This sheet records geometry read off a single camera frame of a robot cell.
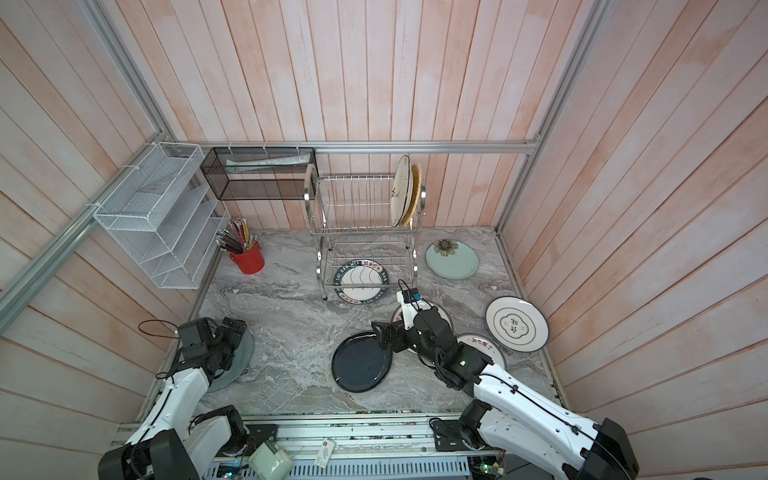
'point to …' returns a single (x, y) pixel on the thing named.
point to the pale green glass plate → (241, 363)
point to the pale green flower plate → (452, 259)
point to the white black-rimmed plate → (518, 323)
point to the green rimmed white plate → (361, 281)
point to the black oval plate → (360, 363)
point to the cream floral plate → (401, 190)
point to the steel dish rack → (360, 246)
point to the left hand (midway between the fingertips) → (242, 336)
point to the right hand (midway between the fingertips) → (386, 319)
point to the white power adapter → (270, 462)
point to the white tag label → (324, 451)
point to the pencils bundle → (235, 237)
